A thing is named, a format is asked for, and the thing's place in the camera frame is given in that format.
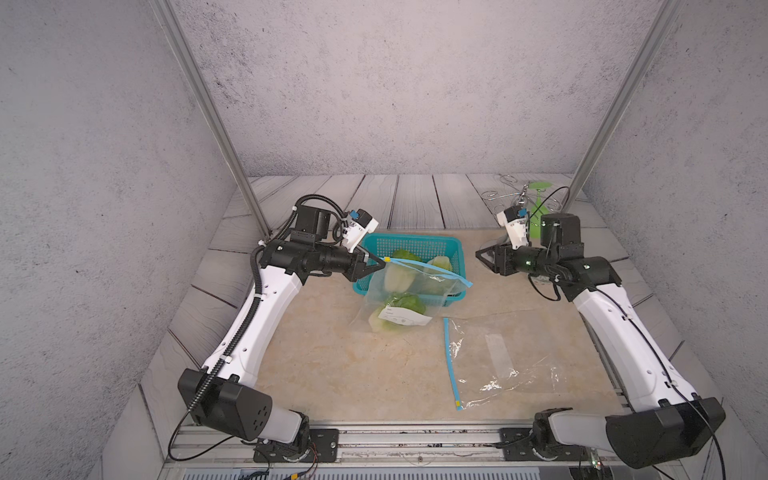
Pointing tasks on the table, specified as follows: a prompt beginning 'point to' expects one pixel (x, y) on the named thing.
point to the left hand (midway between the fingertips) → (386, 264)
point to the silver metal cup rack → (522, 195)
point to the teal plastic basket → (424, 246)
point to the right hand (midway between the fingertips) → (484, 251)
